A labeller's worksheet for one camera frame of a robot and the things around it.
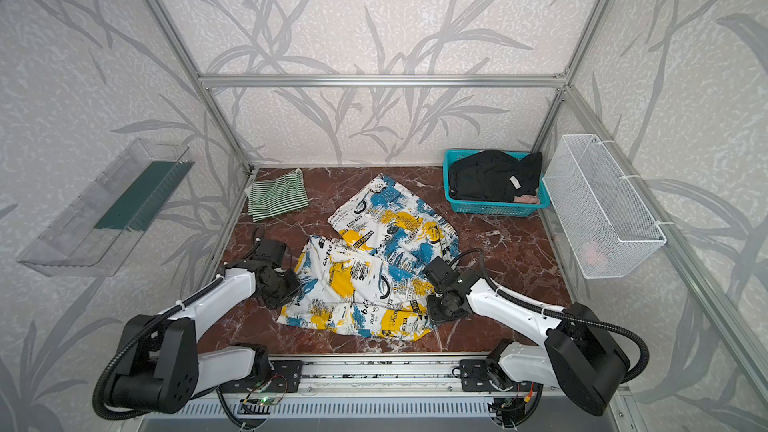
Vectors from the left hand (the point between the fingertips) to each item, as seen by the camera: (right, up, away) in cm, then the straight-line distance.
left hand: (304, 282), depth 88 cm
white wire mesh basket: (+72, +20, -25) cm, 79 cm away
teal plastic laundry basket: (+69, +21, +14) cm, 73 cm away
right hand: (+39, -5, -4) cm, 39 cm away
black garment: (+62, +33, +17) cm, 72 cm away
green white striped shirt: (-20, +24, +20) cm, 37 cm away
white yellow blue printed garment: (+20, -1, +2) cm, 20 cm away
